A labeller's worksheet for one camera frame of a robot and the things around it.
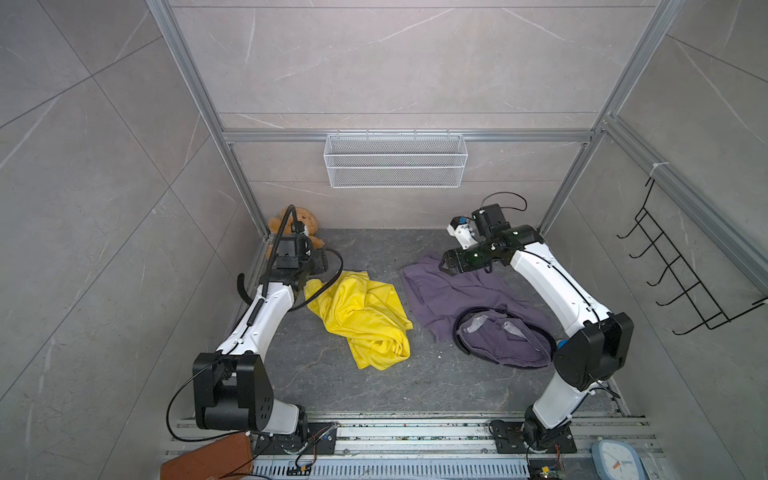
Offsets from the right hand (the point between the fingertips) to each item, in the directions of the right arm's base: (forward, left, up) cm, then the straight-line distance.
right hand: (453, 262), depth 83 cm
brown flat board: (-44, +57, -19) cm, 75 cm away
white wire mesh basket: (+38, +16, +9) cm, 42 cm away
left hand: (+5, +40, 0) cm, 40 cm away
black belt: (-7, -6, -17) cm, 20 cm away
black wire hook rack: (-23, -46, +13) cm, 53 cm away
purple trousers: (0, +2, -19) cm, 19 cm away
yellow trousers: (-8, +25, -14) cm, 30 cm away
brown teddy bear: (+30, +49, -11) cm, 59 cm away
